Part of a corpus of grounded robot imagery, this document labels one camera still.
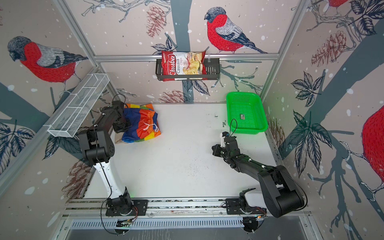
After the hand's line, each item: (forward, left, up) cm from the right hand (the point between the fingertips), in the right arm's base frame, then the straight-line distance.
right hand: (211, 149), depth 90 cm
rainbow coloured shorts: (+19, +47, +4) cm, 51 cm away
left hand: (+10, +56, +5) cm, 57 cm away
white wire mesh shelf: (+4, +73, +29) cm, 78 cm away
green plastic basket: (+35, -28, -5) cm, 45 cm away
